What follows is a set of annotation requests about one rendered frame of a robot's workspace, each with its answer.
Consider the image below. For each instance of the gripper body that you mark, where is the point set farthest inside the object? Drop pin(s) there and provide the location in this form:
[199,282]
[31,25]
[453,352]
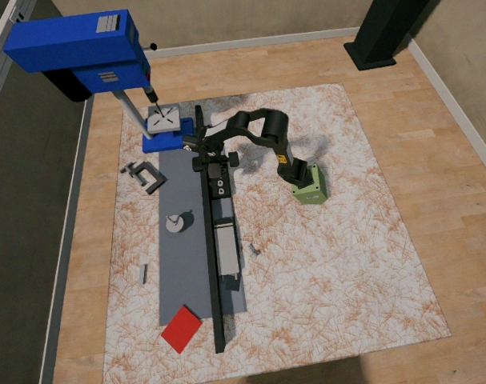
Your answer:
[197,163]

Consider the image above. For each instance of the blue drill press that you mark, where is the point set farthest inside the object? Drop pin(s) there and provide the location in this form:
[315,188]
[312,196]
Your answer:
[87,49]

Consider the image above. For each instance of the red rectangular block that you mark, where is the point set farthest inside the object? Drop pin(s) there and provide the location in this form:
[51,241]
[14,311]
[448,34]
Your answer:
[181,329]

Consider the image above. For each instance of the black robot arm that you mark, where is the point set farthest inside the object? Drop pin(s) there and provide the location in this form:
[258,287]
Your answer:
[274,135]

